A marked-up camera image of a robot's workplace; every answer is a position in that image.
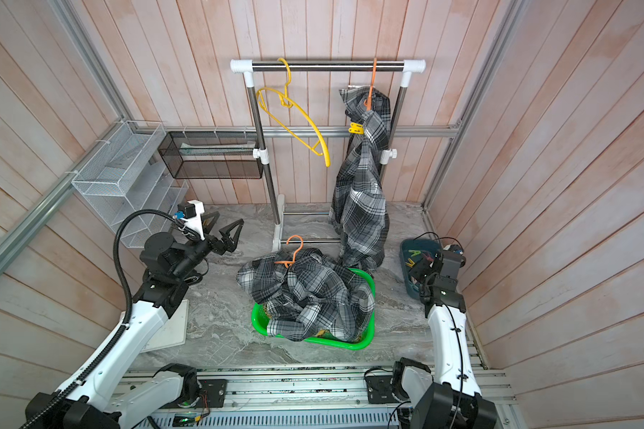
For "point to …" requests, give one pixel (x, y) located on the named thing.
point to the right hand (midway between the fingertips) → (422, 260)
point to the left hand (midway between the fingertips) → (232, 220)
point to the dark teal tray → (410, 248)
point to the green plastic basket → (259, 319)
